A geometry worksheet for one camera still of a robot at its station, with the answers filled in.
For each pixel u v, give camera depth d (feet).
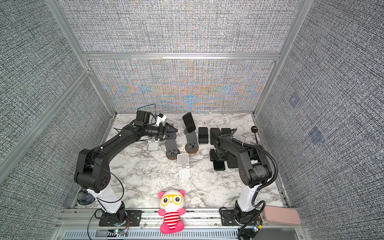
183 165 2.81
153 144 3.27
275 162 1.49
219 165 2.95
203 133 3.47
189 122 3.25
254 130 3.57
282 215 2.45
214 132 2.61
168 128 2.48
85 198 2.55
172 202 2.35
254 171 1.61
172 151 3.01
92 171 1.54
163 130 2.45
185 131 3.50
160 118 2.68
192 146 3.13
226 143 2.11
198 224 2.40
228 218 2.40
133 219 2.40
